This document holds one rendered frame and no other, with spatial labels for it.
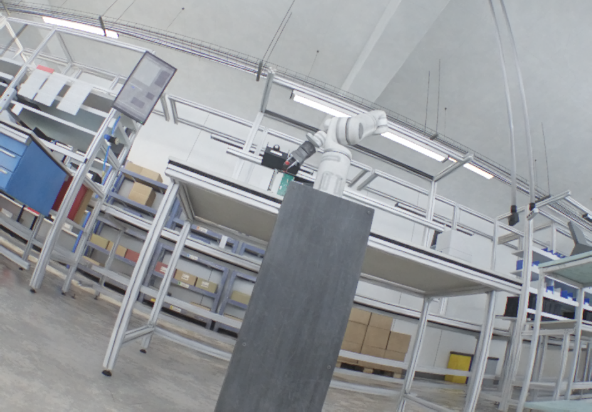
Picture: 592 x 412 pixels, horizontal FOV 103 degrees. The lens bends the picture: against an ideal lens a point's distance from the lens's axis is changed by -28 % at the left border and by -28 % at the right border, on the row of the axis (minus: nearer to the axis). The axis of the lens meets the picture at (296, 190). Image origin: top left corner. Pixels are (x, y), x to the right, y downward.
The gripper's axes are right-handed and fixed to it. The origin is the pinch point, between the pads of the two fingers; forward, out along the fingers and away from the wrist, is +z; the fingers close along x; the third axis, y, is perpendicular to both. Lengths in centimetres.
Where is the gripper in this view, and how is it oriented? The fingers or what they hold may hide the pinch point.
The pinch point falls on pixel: (285, 166)
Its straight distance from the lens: 155.6
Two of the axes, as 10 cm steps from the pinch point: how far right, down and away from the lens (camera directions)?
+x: -7.0, -7.0, 1.5
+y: -1.4, 3.5, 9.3
